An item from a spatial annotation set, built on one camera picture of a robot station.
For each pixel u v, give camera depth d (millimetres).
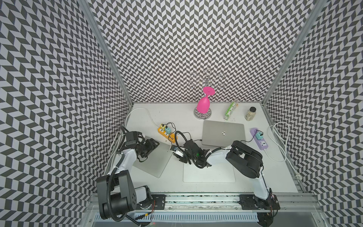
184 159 798
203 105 886
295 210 722
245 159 528
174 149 768
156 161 871
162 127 950
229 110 1050
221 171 825
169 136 938
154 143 806
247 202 739
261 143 914
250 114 1018
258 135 915
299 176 847
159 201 723
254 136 938
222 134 933
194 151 723
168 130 937
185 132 897
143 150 738
